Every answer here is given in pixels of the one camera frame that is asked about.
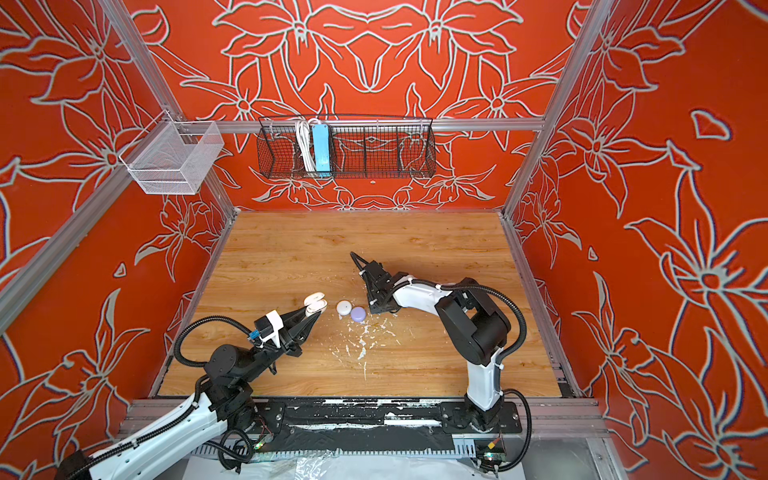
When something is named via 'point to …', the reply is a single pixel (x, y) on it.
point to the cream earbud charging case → (315, 303)
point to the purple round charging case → (358, 314)
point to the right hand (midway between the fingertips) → (376, 301)
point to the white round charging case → (344, 307)
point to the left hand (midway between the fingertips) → (312, 309)
